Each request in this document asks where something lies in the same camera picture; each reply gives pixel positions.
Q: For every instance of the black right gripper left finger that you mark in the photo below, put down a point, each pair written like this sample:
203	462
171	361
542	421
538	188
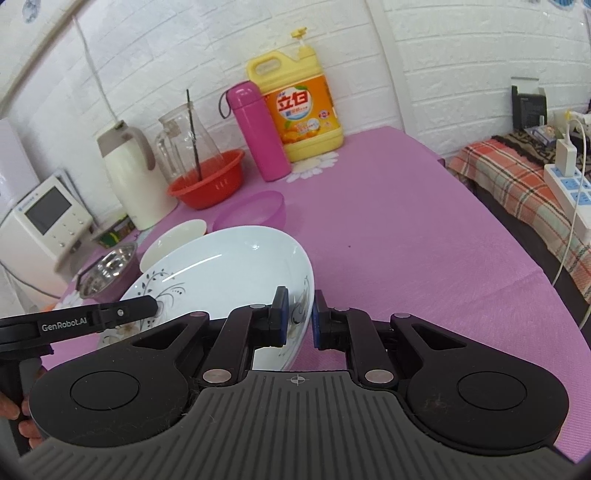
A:
246	329

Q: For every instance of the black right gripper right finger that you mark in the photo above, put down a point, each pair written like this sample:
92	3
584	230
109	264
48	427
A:
353	333

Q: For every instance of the white floral plate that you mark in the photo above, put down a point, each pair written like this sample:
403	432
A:
224	270

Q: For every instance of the stainless steel bowl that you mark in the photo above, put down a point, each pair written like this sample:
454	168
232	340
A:
107	279

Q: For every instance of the purple plastic bowl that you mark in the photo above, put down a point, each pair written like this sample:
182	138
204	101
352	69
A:
267	208

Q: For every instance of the left hand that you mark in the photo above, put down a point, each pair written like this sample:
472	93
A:
26	426

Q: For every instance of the white water dispenser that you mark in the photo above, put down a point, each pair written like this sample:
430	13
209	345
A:
39	238

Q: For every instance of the purple floral tablecloth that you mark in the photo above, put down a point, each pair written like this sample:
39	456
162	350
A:
389	230

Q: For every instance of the red white bowl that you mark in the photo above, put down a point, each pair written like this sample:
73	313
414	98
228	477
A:
171	240

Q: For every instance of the instant noodle cup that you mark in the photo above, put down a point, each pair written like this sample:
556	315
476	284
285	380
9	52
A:
114	234

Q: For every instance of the red plastic basket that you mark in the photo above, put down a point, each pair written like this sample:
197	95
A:
223	176

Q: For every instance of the white purifier tank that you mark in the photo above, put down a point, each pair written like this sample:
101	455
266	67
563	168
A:
17	175

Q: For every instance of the glass pitcher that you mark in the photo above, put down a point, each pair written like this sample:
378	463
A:
173	143

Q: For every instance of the white thermal carafe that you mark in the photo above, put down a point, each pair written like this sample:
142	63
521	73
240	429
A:
134	175

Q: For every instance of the plaid cloth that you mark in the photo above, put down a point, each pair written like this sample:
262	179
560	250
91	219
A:
511	168

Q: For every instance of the yellow detergent jug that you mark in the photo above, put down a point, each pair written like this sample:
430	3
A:
297	95

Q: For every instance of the pink thermos bottle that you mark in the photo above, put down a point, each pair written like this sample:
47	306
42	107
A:
246	103

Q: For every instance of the black stirring stick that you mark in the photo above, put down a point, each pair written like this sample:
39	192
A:
193	135

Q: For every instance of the white power strip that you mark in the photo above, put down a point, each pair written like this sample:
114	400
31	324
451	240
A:
573	195

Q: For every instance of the white charger plug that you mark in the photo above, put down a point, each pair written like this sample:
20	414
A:
566	152

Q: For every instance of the black box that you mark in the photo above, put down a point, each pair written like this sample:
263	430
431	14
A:
529	103

